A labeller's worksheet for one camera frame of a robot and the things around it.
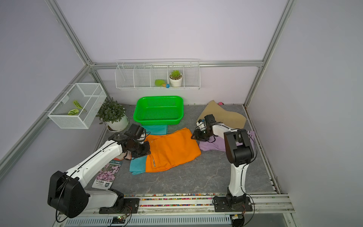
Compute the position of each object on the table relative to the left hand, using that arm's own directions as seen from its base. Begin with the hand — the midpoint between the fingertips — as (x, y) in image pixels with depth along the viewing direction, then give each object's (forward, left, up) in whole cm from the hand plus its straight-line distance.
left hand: (149, 153), depth 80 cm
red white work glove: (-7, +7, +13) cm, 17 cm away
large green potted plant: (+26, +25, +8) cm, 37 cm away
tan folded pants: (+30, -57, -10) cm, 65 cm away
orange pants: (+5, -9, -9) cm, 14 cm away
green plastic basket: (+44, -5, -11) cm, 45 cm away
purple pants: (+8, -41, -8) cm, 42 cm away
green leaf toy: (+18, +38, +19) cm, 46 cm away
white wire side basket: (+34, +37, +16) cm, 53 cm away
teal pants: (-2, +9, -10) cm, 13 cm away
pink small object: (+49, -55, -13) cm, 75 cm away
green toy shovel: (+47, -7, +14) cm, 49 cm away
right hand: (+15, -28, -10) cm, 33 cm away
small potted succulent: (+42, -17, +22) cm, 50 cm away
